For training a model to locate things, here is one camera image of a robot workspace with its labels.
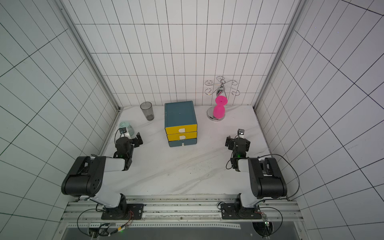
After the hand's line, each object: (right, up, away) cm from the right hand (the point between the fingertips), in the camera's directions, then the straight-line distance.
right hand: (239, 135), depth 94 cm
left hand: (-70, 0, +1) cm, 70 cm away
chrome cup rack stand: (-13, +30, 0) cm, 33 cm away
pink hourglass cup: (-13, +17, +1) cm, 21 cm away
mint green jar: (-74, +4, +5) cm, 74 cm away
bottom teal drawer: (-37, -4, 0) cm, 38 cm away
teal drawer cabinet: (-37, +8, -13) cm, 40 cm away
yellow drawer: (-38, +5, -12) cm, 40 cm away
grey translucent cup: (-63, +19, +8) cm, 66 cm away
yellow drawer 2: (-37, +1, -6) cm, 37 cm away
